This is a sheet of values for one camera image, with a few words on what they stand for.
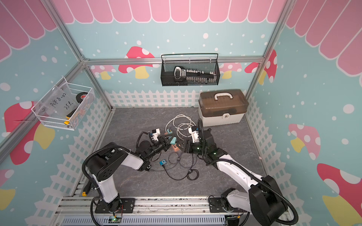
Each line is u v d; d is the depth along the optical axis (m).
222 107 0.93
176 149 0.94
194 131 0.73
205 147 0.63
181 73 0.89
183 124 1.08
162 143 0.77
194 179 0.83
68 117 0.63
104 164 0.50
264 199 0.40
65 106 0.70
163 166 0.87
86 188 0.79
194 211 0.74
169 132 0.97
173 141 0.81
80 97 0.79
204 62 0.90
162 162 0.89
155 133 0.84
